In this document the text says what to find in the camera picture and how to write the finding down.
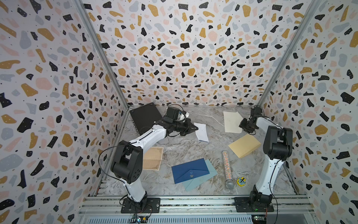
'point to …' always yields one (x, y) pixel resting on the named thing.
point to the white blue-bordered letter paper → (201, 132)
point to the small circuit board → (136, 219)
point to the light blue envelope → (189, 184)
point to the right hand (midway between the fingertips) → (242, 125)
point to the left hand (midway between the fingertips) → (199, 128)
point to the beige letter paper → (152, 158)
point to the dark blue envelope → (189, 170)
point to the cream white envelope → (232, 121)
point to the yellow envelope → (244, 145)
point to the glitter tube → (230, 183)
